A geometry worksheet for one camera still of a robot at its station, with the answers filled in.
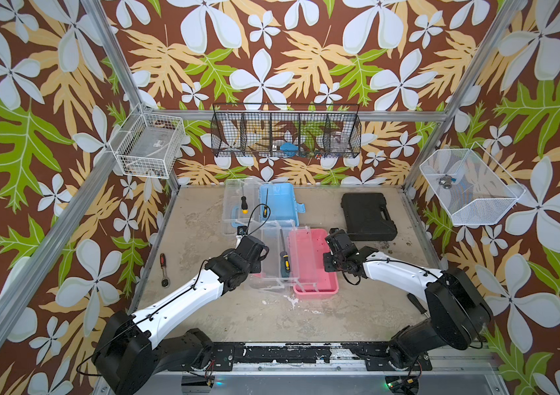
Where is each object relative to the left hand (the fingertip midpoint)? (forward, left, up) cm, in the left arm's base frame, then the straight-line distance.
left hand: (252, 253), depth 84 cm
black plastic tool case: (+21, -46, -7) cm, 51 cm away
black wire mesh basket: (+47, -12, +18) cm, 52 cm away
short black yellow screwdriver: (+23, +5, 0) cm, 23 cm away
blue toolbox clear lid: (+23, +7, 0) cm, 24 cm away
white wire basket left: (+31, +38, +22) cm, 54 cm away
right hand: (+2, -27, -8) cm, 28 cm away
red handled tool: (-6, +32, -10) cm, 34 cm away
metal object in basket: (+22, -69, +14) cm, 73 cm away
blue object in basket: (+37, -13, +16) cm, 42 cm away
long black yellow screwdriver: (+24, -3, -4) cm, 24 cm away
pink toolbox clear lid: (-2, -12, +3) cm, 12 cm away
